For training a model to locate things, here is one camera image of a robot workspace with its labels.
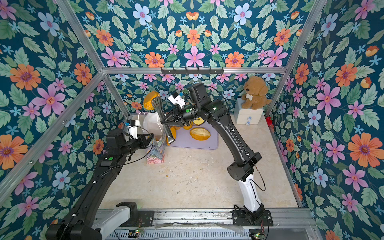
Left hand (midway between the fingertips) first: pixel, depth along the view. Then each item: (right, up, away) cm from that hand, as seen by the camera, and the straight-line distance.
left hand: (153, 133), depth 75 cm
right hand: (+9, +6, -15) cm, 18 cm away
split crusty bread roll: (+23, -1, +26) cm, 35 cm away
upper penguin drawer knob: (+59, +10, +31) cm, 67 cm away
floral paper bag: (+2, -5, -1) cm, 6 cm away
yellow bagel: (+15, +3, +36) cm, 39 cm away
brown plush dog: (+58, +25, +16) cm, 65 cm away
